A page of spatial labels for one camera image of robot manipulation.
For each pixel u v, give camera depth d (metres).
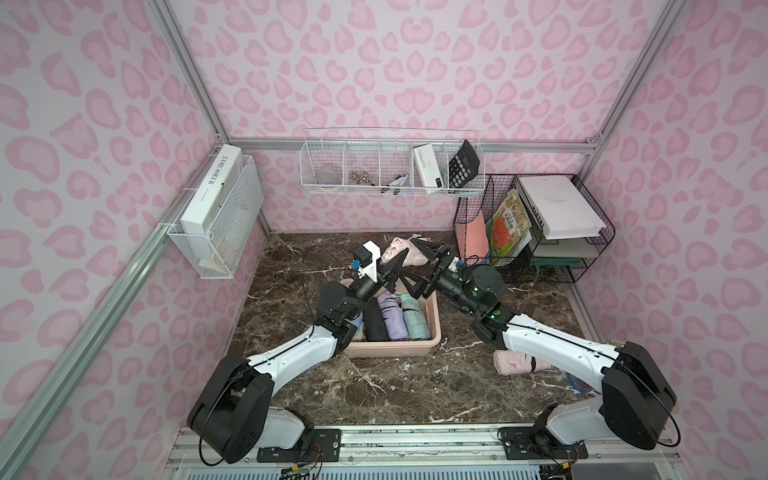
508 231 1.02
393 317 0.86
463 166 0.92
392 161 0.98
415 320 0.86
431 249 0.64
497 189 1.10
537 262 0.98
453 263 0.67
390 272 0.64
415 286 0.69
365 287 0.64
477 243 1.11
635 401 0.41
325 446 0.73
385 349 0.87
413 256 0.69
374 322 0.86
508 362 0.82
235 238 0.84
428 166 0.92
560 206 0.96
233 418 0.42
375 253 0.59
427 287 0.65
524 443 0.72
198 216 0.65
